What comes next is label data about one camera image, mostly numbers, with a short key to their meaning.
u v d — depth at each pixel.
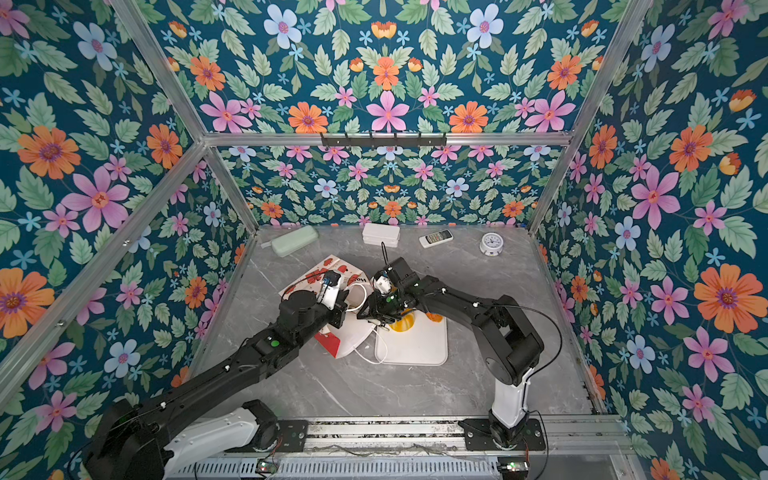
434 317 0.93
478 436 0.73
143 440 0.39
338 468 0.70
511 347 0.48
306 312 0.60
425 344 0.91
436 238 1.15
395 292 0.76
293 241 1.13
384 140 0.92
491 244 1.11
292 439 0.73
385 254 1.11
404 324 0.89
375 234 1.12
